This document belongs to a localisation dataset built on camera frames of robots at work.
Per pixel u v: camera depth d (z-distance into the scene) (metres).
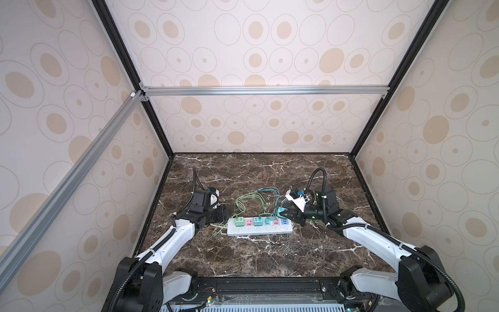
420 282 0.41
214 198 0.70
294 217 0.72
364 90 0.90
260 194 1.03
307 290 0.75
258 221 0.85
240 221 0.85
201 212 0.66
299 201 0.70
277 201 0.97
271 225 0.87
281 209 0.78
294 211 0.71
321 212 0.64
